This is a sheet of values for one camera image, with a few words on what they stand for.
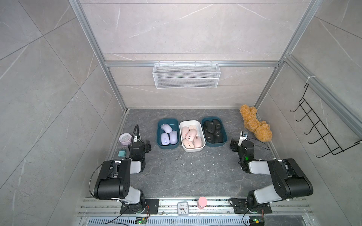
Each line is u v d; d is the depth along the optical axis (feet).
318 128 2.23
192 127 3.41
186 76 3.30
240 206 2.40
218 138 3.22
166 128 3.36
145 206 2.38
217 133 3.21
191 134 3.18
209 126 3.28
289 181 1.46
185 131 3.31
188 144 3.12
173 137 3.22
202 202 2.23
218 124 3.38
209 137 3.12
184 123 3.42
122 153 3.02
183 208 2.35
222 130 3.34
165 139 3.20
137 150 2.31
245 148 2.31
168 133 3.31
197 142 3.13
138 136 2.57
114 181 1.50
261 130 3.13
